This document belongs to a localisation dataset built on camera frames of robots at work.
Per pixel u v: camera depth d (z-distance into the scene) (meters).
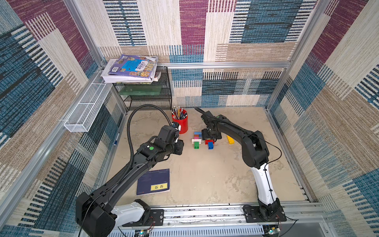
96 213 0.37
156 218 0.73
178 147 0.68
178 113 1.00
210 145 0.96
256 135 0.59
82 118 0.71
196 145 0.99
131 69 0.80
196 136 1.04
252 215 0.73
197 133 1.05
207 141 0.99
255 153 0.58
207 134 0.90
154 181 0.85
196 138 0.99
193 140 0.99
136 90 0.96
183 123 1.00
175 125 0.68
